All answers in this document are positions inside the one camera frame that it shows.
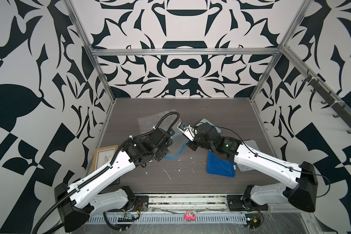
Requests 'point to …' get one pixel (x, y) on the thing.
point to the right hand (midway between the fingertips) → (183, 130)
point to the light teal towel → (204, 121)
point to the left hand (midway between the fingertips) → (155, 139)
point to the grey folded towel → (252, 144)
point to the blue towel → (218, 166)
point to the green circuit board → (252, 220)
